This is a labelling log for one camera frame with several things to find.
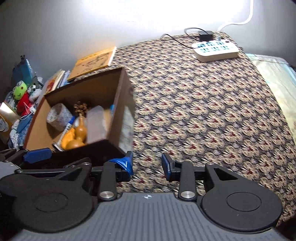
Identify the light mattress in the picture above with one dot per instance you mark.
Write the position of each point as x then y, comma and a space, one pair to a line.
280, 77

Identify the clear plastic case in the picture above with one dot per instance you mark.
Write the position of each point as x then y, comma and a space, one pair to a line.
96, 125

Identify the blue bag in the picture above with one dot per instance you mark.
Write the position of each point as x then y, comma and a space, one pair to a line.
23, 72

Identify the brown cardboard shoe box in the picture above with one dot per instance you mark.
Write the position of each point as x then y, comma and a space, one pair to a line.
106, 102

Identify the large printed tape roll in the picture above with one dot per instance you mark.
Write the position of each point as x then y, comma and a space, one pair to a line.
59, 116

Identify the gold box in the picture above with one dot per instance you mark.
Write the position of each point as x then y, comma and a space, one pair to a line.
8, 118

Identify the white bottle blue cap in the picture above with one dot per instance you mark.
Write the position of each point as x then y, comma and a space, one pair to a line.
112, 109

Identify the yellow book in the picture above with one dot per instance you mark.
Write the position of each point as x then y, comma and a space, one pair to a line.
93, 62

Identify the green frog plush toy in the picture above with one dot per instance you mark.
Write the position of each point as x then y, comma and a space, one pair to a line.
21, 95

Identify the pine cone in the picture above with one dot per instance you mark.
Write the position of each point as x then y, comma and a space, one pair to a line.
80, 108

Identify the stack of books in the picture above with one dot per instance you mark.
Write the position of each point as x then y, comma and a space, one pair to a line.
59, 79

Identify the blue white marker pen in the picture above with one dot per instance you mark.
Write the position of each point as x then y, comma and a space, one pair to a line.
67, 128

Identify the brown gourd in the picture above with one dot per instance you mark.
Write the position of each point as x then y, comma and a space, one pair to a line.
80, 135

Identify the floral patterned tablecloth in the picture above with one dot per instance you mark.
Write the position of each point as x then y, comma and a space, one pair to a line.
222, 112

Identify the white power strip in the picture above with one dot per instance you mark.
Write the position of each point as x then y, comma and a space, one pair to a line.
215, 50

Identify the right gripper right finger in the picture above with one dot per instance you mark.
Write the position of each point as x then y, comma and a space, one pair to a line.
185, 174

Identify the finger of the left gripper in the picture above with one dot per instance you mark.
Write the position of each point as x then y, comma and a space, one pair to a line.
11, 154

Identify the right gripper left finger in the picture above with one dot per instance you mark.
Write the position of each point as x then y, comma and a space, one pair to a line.
114, 171

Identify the black power adapter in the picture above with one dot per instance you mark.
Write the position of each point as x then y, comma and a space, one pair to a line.
205, 36

